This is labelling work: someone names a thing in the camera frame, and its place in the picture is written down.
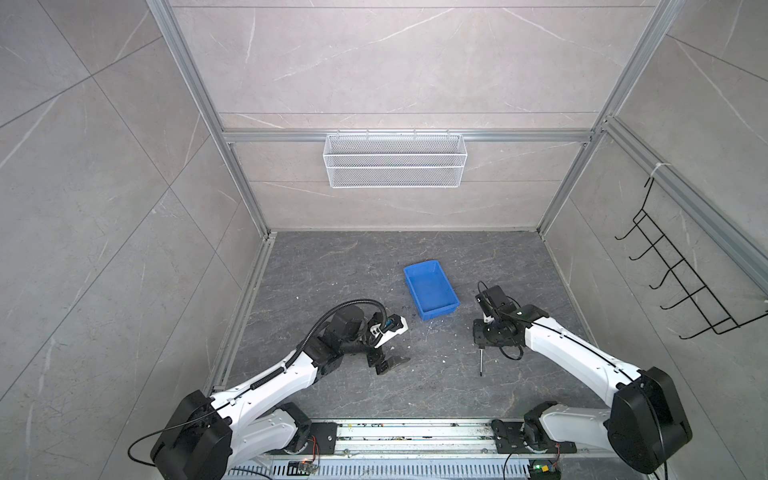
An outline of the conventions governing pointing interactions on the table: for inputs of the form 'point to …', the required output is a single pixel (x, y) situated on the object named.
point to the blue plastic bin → (431, 290)
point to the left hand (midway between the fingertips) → (400, 332)
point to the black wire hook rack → (673, 261)
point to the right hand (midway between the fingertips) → (479, 332)
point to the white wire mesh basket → (393, 161)
